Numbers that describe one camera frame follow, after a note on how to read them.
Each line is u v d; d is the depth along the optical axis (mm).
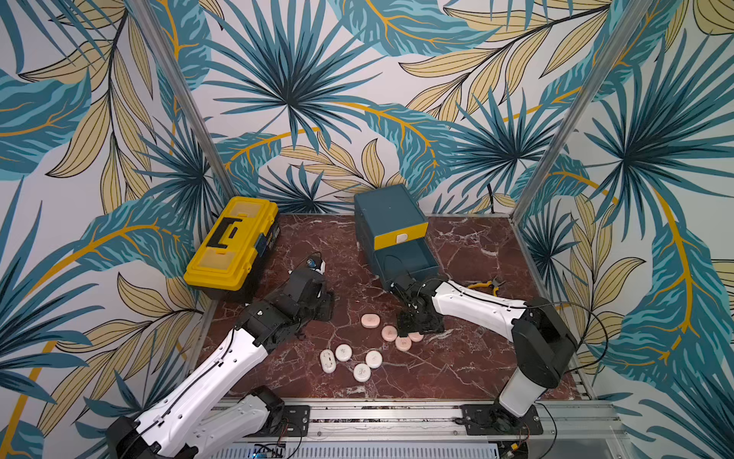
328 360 815
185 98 822
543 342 457
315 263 644
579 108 858
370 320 899
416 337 876
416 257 975
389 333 870
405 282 698
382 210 904
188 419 393
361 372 799
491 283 997
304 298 540
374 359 821
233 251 859
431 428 736
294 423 728
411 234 892
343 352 836
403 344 854
